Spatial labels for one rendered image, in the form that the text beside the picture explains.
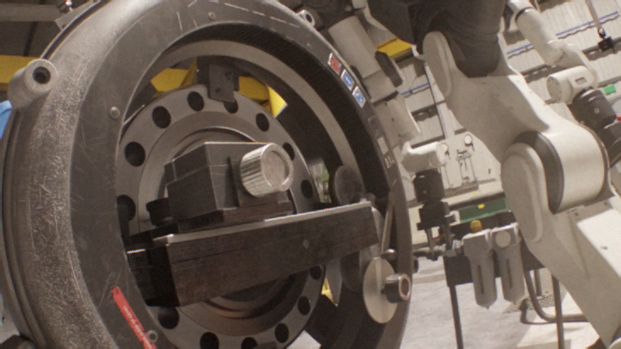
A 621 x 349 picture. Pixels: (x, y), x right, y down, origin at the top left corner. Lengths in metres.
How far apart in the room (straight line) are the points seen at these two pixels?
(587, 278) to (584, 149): 0.20
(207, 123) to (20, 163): 0.36
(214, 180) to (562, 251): 0.48
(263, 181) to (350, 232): 0.27
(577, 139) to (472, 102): 0.23
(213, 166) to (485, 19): 0.60
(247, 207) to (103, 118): 0.17
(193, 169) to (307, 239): 0.20
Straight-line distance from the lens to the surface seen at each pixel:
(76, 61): 0.43
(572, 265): 0.64
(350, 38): 1.11
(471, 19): 0.82
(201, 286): 0.41
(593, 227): 0.64
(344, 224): 0.60
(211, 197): 0.38
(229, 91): 0.71
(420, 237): 7.24
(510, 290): 1.26
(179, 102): 0.64
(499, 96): 0.76
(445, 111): 11.84
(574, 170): 0.65
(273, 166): 0.38
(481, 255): 1.25
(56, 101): 0.40
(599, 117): 0.90
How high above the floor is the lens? 0.55
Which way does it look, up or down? 8 degrees up
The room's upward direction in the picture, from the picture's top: 12 degrees counter-clockwise
